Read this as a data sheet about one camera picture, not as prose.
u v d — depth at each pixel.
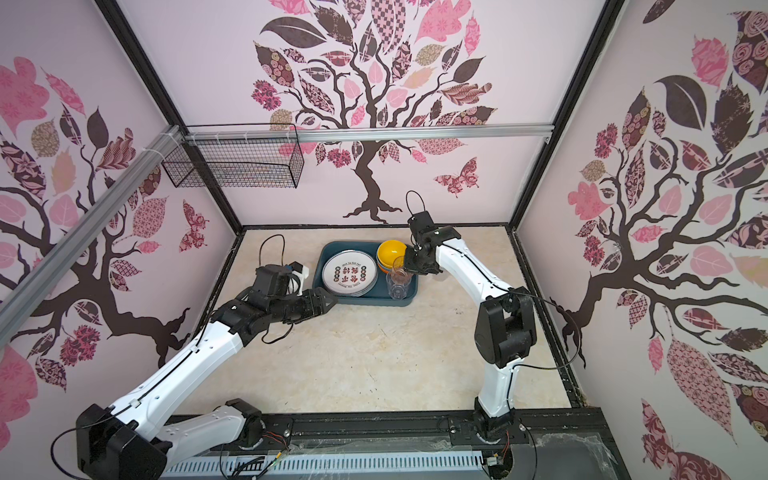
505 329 0.48
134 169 0.74
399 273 0.92
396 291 1.00
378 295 1.00
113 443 0.37
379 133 0.92
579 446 0.72
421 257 0.66
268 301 0.58
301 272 0.73
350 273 1.03
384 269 0.99
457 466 0.70
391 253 1.03
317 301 0.68
